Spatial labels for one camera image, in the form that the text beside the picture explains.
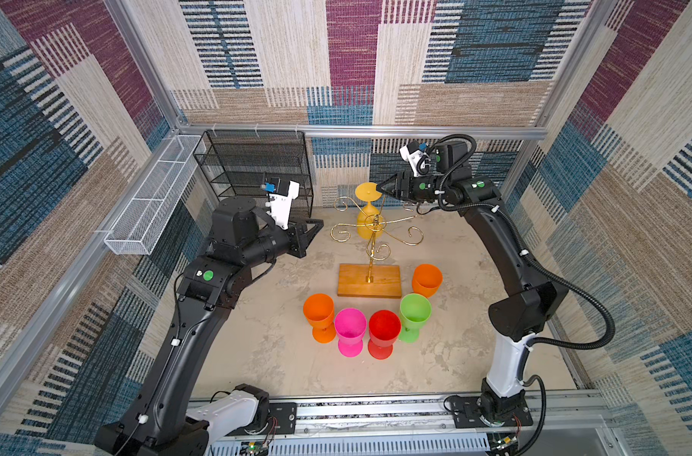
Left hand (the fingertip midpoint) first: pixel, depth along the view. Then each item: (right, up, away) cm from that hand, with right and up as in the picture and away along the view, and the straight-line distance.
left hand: (323, 219), depth 60 cm
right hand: (+14, +8, +15) cm, 22 cm away
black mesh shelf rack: (-36, +24, +48) cm, 65 cm away
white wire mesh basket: (-61, -1, +32) cm, 69 cm away
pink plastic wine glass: (+6, -29, +21) cm, 36 cm away
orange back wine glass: (+29, -16, +26) cm, 42 cm away
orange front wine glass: (-3, -24, +21) cm, 32 cm away
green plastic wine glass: (+24, -25, +23) cm, 41 cm away
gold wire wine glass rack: (+13, -18, +38) cm, 44 cm away
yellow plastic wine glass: (+11, 0, +15) cm, 18 cm away
